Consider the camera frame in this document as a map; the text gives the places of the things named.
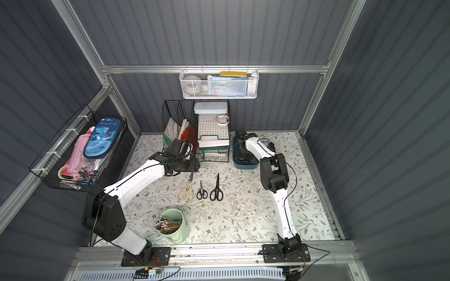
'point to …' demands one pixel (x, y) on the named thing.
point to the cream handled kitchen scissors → (187, 192)
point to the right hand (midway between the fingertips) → (246, 158)
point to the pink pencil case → (77, 161)
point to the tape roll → (222, 120)
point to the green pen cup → (181, 235)
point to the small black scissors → (202, 192)
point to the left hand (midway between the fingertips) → (195, 165)
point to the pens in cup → (166, 226)
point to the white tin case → (210, 108)
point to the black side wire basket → (51, 164)
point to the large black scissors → (217, 193)
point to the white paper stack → (184, 124)
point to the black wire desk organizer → (204, 124)
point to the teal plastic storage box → (254, 165)
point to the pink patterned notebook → (171, 132)
